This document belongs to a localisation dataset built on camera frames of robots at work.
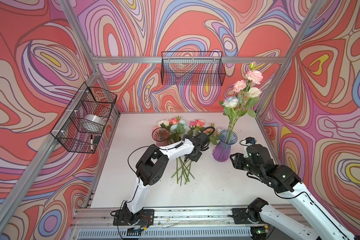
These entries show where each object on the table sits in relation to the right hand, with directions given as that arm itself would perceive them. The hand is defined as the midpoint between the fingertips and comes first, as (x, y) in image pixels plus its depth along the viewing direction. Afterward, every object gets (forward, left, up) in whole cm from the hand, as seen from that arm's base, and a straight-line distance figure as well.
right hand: (233, 160), depth 72 cm
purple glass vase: (+11, +2, -8) cm, 13 cm away
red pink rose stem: (+30, +27, -13) cm, 43 cm away
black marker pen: (+9, +69, +7) cm, 70 cm away
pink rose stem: (+37, +17, -16) cm, 44 cm away
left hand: (+13, +18, -17) cm, 28 cm away
